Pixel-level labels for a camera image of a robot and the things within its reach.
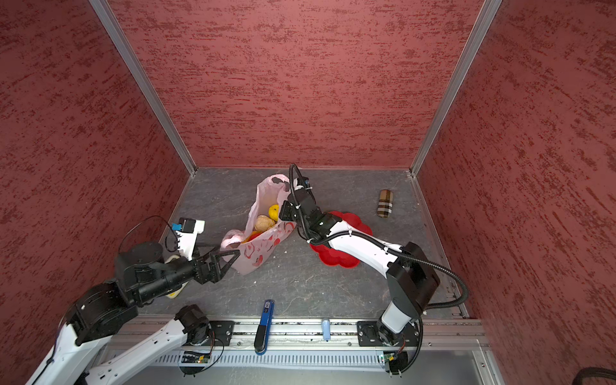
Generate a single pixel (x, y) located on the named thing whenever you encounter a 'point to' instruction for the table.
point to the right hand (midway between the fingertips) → (282, 208)
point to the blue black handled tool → (261, 339)
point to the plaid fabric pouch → (385, 204)
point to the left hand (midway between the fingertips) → (227, 255)
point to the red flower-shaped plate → (330, 257)
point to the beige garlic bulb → (263, 222)
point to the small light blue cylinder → (326, 329)
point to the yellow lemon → (273, 211)
